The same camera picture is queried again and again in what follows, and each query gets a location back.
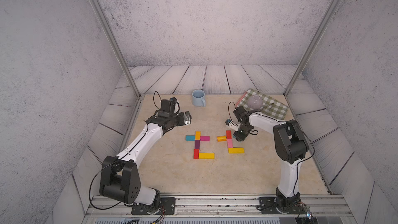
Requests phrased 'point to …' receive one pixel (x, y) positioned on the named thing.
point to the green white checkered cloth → (278, 110)
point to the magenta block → (204, 138)
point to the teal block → (190, 137)
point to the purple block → (197, 144)
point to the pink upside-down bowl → (255, 102)
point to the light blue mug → (198, 98)
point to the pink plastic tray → (241, 99)
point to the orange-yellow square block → (198, 135)
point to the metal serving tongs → (271, 104)
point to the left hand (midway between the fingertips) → (186, 117)
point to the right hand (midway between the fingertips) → (241, 136)
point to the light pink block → (229, 143)
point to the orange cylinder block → (221, 138)
